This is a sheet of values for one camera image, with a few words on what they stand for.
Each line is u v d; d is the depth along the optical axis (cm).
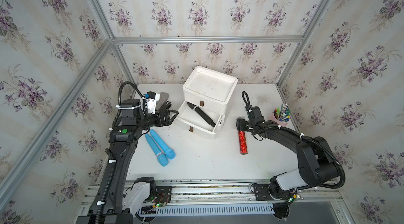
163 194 72
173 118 64
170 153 82
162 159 82
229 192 75
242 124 88
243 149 87
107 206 37
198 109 92
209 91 85
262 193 73
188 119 91
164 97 110
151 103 62
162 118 60
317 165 44
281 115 92
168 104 105
